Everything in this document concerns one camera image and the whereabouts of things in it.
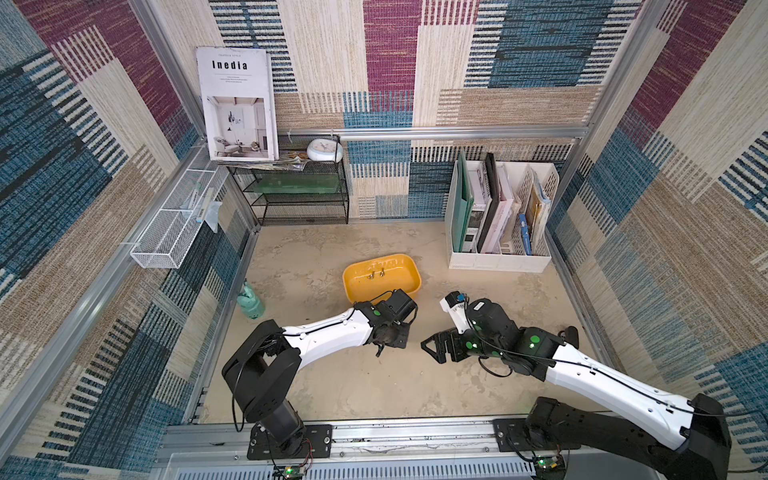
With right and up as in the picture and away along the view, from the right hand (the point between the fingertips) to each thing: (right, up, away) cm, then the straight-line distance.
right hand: (433, 338), depth 75 cm
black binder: (+20, +42, +15) cm, 48 cm away
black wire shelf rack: (-40, +41, +20) cm, 61 cm away
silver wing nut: (-17, +13, +30) cm, 37 cm away
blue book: (+32, +27, +20) cm, 46 cm away
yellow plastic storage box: (-18, +12, +29) cm, 36 cm away
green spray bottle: (-52, +5, +16) cm, 55 cm away
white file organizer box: (+21, +32, +12) cm, 40 cm away
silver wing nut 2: (-13, +14, +30) cm, 35 cm away
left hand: (-8, -2, +12) cm, 14 cm away
